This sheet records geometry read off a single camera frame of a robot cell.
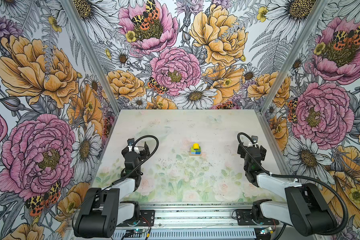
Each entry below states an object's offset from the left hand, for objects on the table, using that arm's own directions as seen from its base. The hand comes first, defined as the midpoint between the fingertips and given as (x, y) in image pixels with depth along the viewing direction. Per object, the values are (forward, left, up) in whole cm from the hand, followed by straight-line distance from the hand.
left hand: (138, 147), depth 89 cm
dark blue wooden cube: (0, -36, -7) cm, 36 cm away
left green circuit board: (-40, -3, -12) cm, 42 cm away
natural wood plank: (0, -34, -9) cm, 35 cm away
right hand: (-1, -66, 0) cm, 66 cm away
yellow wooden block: (+2, -34, -2) cm, 34 cm away
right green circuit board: (-40, -65, -10) cm, 77 cm away
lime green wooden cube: (+1, -32, -5) cm, 33 cm away
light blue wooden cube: (+1, -33, -8) cm, 34 cm away
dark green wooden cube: (+2, -37, -7) cm, 38 cm away
